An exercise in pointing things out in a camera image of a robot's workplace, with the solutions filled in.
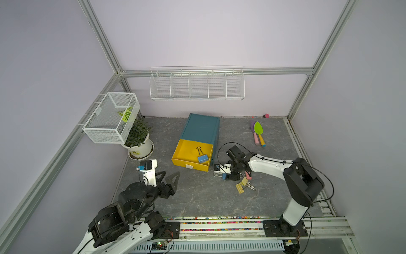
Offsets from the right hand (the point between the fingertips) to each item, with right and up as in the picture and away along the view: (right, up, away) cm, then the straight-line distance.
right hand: (227, 170), depth 92 cm
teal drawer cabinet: (-13, +24, -5) cm, 28 cm away
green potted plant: (-50, +24, -4) cm, 55 cm away
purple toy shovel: (+21, +19, +16) cm, 33 cm away
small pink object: (+34, +36, +32) cm, 59 cm away
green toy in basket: (-54, +32, -11) cm, 64 cm away
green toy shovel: (+25, +24, +21) cm, 41 cm away
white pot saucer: (-52, +6, +6) cm, 53 cm away
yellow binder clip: (+9, -5, -5) cm, 12 cm away
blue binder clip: (-14, +9, -11) cm, 20 cm away
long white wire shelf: (-19, +54, +7) cm, 57 cm away
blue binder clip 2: (-2, -2, -4) cm, 5 cm away
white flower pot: (-51, +12, +2) cm, 53 cm away
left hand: (-25, +6, -30) cm, 39 cm away
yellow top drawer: (-23, +11, -9) cm, 27 cm away
